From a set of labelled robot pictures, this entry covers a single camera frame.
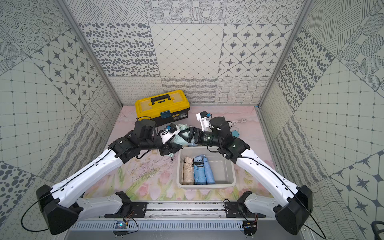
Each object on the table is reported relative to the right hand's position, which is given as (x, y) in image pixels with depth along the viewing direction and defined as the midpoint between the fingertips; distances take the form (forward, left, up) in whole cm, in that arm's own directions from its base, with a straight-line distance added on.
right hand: (184, 136), depth 68 cm
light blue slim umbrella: (-10, -7, -25) cm, 28 cm away
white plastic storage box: (-3, -21, -30) cm, 37 cm away
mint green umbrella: (-6, +6, -6) cm, 11 cm away
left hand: (+1, +3, -2) cm, 3 cm away
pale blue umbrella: (-10, -12, -25) cm, 30 cm away
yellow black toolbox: (+32, +18, -13) cm, 39 cm away
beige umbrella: (-7, 0, -25) cm, 26 cm away
